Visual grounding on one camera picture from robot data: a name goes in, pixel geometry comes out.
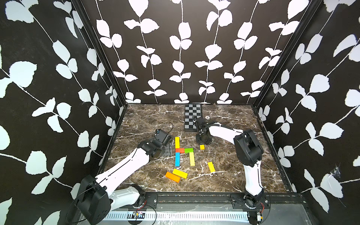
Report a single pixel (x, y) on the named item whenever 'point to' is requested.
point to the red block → (181, 150)
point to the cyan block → (177, 159)
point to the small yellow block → (192, 161)
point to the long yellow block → (202, 146)
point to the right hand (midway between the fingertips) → (199, 141)
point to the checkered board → (192, 112)
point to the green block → (187, 150)
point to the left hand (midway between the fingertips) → (166, 147)
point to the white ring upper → (207, 117)
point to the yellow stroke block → (177, 142)
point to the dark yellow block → (211, 167)
